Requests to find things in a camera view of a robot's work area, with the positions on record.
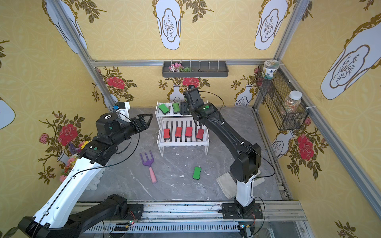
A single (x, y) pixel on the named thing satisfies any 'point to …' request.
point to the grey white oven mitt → (228, 183)
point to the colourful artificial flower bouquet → (75, 148)
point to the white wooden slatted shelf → (174, 130)
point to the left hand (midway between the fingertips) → (143, 116)
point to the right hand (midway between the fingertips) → (192, 102)
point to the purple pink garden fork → (149, 162)
